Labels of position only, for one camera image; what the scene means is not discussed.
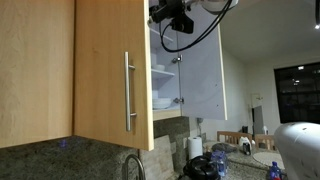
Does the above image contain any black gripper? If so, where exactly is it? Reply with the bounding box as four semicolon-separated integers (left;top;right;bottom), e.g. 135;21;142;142
148;0;186;24

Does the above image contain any pale cutting board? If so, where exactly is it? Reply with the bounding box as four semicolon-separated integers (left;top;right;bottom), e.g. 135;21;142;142
139;134;176;180

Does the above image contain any grey narrow door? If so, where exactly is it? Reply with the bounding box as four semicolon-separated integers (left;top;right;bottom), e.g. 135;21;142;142
251;93;268;136

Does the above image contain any metal door hinge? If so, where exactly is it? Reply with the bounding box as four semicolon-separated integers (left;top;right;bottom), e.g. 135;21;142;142
171;54;184;65
172;96;185;105

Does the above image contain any large white plate stack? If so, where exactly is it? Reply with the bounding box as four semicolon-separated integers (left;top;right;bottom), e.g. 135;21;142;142
152;97;173;111

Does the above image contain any dark window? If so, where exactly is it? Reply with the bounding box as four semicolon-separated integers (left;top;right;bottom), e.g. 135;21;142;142
273;61;320;125

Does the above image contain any blue bottle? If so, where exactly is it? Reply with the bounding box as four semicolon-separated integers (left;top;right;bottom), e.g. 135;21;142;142
267;161;283;180

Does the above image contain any white paper towel roll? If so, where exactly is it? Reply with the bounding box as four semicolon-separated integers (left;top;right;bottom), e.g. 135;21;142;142
187;135;204;161

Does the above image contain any black round kettle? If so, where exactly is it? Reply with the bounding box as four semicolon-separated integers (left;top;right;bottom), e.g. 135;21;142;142
182;154;222;180

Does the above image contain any wooden chair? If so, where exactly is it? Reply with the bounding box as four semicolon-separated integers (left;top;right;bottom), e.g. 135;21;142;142
253;133;278;152
216;130;254;146

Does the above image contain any white cabinet shelf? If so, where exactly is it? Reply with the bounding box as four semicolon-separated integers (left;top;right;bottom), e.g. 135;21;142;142
149;27;175;43
151;68;176;80

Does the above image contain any round pale placemat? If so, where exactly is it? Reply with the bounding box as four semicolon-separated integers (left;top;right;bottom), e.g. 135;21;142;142
252;151;285;170

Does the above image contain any clear plastic bottle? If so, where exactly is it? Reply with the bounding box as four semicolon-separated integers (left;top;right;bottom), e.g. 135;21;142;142
209;149;230;178

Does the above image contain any white plastic jug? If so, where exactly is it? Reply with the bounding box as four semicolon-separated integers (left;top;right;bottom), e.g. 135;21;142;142
238;135;254;156

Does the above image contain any brushed metal bar handle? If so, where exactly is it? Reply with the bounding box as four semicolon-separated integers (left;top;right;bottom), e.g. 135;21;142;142
123;51;138;132

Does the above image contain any grey cloth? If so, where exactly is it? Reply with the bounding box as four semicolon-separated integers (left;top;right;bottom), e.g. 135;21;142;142
210;142;239;154

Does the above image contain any curved metal faucet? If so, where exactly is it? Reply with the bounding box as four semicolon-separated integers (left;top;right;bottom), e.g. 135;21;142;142
123;153;146;180

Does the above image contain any white bowl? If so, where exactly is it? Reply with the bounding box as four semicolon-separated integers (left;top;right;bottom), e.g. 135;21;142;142
152;63;166;72

